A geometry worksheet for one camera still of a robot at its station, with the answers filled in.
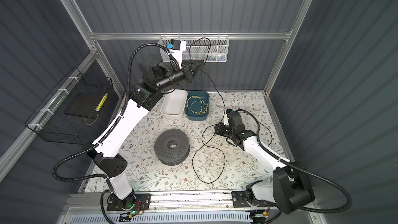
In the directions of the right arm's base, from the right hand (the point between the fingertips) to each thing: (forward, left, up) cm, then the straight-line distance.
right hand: (216, 127), depth 86 cm
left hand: (+5, +7, +40) cm, 41 cm away
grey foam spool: (-6, +26, -12) cm, 30 cm away
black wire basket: (-11, +72, +22) cm, 76 cm away
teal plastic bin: (+16, +16, -11) cm, 25 cm away
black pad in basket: (+1, +63, +20) cm, 66 cm away
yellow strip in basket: (+5, +59, +17) cm, 61 cm away
